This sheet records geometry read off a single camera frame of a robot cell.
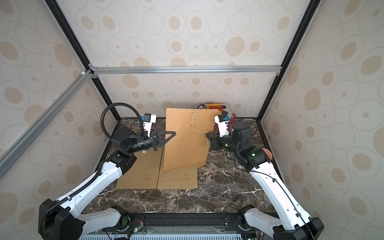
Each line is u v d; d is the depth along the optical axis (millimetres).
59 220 377
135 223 729
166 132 614
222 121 584
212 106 965
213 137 583
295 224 372
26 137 562
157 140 601
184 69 925
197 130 655
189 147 700
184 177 894
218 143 593
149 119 574
